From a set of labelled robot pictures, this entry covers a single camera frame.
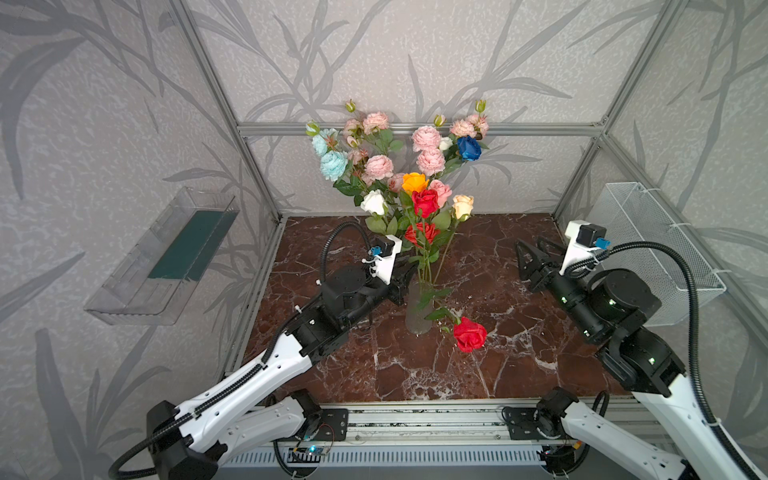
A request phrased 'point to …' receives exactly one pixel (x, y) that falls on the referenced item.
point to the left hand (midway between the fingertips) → (418, 253)
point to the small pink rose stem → (441, 217)
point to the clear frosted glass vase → (419, 303)
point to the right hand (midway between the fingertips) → (526, 231)
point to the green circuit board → (315, 450)
